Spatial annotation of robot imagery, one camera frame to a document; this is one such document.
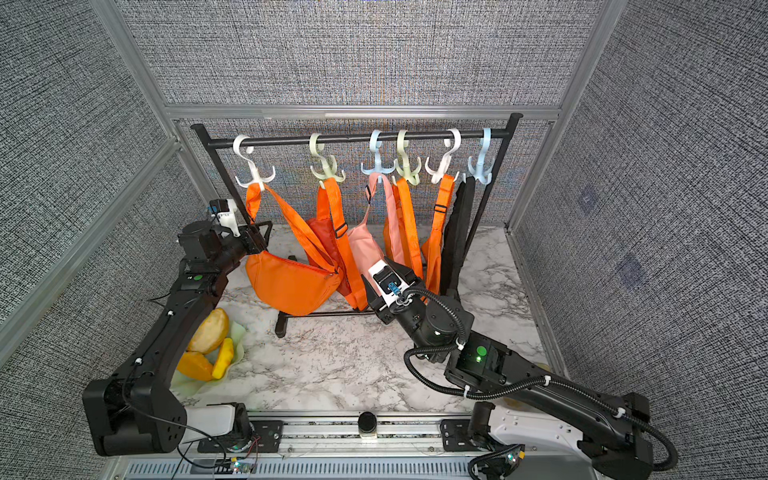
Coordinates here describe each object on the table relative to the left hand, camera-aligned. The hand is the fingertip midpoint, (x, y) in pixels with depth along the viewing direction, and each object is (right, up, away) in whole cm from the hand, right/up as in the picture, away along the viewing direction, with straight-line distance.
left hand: (269, 219), depth 77 cm
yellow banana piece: (-14, -37, +4) cm, 40 cm away
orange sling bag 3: (0, -18, +9) cm, 20 cm away
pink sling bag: (+26, -6, +8) cm, 28 cm away
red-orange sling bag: (+15, -6, +3) cm, 16 cm away
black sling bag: (+50, -4, +6) cm, 51 cm away
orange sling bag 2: (+34, -5, 0) cm, 34 cm away
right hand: (+29, -10, -21) cm, 37 cm away
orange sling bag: (+42, -8, -2) cm, 43 cm away
